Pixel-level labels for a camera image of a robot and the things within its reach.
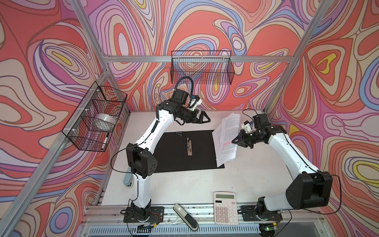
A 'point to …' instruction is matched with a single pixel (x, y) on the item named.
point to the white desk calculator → (225, 208)
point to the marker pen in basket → (105, 140)
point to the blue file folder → (186, 150)
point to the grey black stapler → (186, 218)
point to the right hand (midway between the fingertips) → (234, 144)
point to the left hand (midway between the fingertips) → (204, 119)
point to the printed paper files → (223, 136)
